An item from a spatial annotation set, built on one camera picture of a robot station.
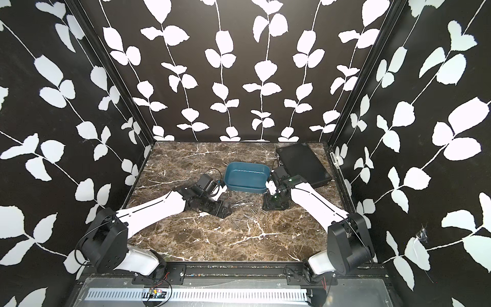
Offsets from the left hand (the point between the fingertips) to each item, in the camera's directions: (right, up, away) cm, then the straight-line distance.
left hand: (225, 207), depth 84 cm
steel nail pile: (+12, -4, +8) cm, 15 cm away
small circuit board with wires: (-24, -29, -13) cm, 40 cm away
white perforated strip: (-8, -29, -14) cm, 34 cm away
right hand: (+18, +2, 0) cm, 18 cm away
